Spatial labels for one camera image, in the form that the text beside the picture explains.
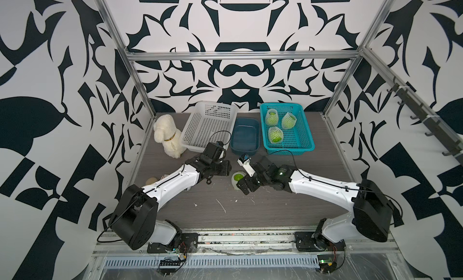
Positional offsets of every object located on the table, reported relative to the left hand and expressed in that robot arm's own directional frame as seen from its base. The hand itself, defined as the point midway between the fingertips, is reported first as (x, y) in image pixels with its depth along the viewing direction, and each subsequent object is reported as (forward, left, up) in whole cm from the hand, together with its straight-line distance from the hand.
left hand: (226, 163), depth 87 cm
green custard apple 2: (+30, -28, -2) cm, 41 cm away
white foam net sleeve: (+30, -28, -2) cm, 41 cm away
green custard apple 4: (+19, -28, -3) cm, 34 cm away
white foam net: (+29, -38, -3) cm, 47 cm away
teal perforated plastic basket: (+19, -42, -10) cm, 47 cm away
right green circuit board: (-40, -38, -9) cm, 56 cm away
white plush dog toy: (+13, +29, +7) cm, 33 cm away
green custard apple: (-6, -5, -3) cm, 8 cm away
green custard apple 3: (+29, -38, -3) cm, 47 cm away
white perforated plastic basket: (+34, +10, -9) cm, 37 cm away
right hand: (-7, -7, 0) cm, 10 cm away
